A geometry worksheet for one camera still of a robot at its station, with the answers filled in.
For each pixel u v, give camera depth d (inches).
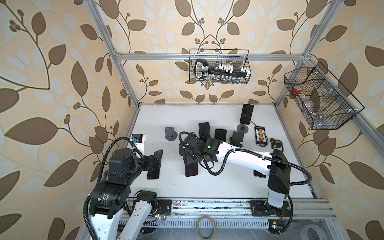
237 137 36.2
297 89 34.2
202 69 33.3
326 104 28.6
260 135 39.8
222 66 32.2
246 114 38.3
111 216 14.7
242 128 41.5
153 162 21.3
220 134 34.1
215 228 26.8
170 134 38.9
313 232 26.8
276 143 37.7
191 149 22.8
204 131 35.0
